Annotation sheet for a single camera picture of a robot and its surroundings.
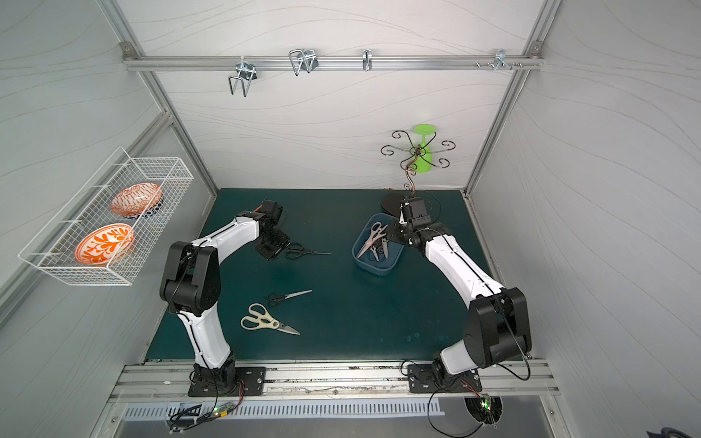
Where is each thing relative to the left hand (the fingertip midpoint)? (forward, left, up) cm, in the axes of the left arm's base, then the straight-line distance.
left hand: (287, 249), depth 96 cm
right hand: (+1, -37, +12) cm, 39 cm away
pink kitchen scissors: (+10, -33, -2) cm, 34 cm away
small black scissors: (+3, -31, -2) cm, 31 cm away
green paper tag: (+22, -47, +26) cm, 58 cm away
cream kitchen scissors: (-24, +4, -4) cm, 24 cm away
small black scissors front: (-16, +2, -5) cm, 17 cm away
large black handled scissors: (+2, -2, -4) cm, 5 cm away
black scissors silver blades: (+3, -35, -2) cm, 35 cm away
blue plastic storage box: (-4, -29, -2) cm, 29 cm away
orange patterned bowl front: (-18, +34, +29) cm, 48 cm away
